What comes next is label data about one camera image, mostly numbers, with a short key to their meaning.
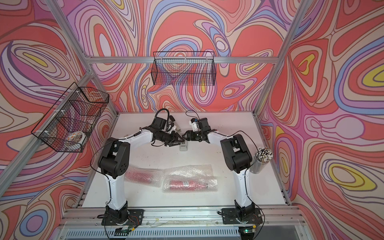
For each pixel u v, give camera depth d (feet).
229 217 2.41
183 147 3.15
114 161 1.74
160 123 2.64
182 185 2.57
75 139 2.36
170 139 2.80
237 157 1.84
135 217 2.40
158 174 2.80
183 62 2.90
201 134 2.68
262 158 2.46
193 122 3.05
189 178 2.82
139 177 2.68
